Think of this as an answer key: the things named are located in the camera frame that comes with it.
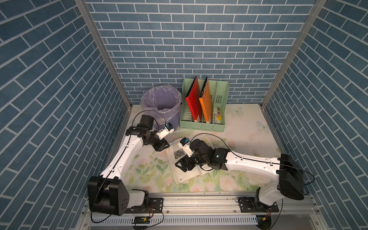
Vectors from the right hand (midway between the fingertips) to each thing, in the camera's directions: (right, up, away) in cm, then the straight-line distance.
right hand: (180, 161), depth 74 cm
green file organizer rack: (+27, +43, +32) cm, 60 cm away
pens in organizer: (+28, +22, +37) cm, 51 cm away
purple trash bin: (-14, +34, +25) cm, 44 cm away
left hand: (-7, +9, +7) cm, 14 cm away
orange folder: (+14, +35, +13) cm, 40 cm away
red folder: (+7, +35, +12) cm, 38 cm away
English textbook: (-4, +1, +15) cm, 16 cm away
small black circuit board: (-19, -29, -2) cm, 35 cm away
